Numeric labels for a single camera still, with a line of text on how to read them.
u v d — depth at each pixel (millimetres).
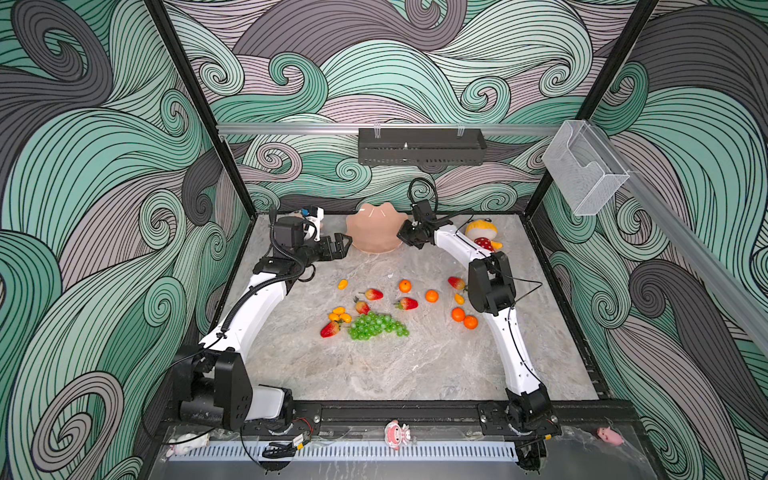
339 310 923
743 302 511
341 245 728
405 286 972
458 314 900
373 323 854
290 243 620
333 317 900
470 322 875
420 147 976
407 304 923
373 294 947
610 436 692
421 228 855
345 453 760
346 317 900
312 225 676
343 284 979
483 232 1073
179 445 672
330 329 876
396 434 684
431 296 947
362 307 920
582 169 794
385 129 936
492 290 646
